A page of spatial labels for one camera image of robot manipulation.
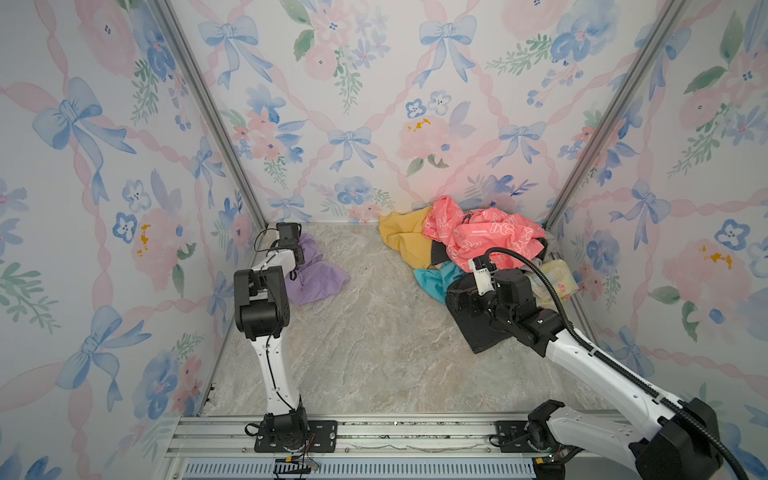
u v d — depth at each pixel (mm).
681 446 384
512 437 732
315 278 1014
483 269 681
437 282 1012
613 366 465
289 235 858
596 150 950
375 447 732
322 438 747
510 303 599
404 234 1110
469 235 897
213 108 861
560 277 950
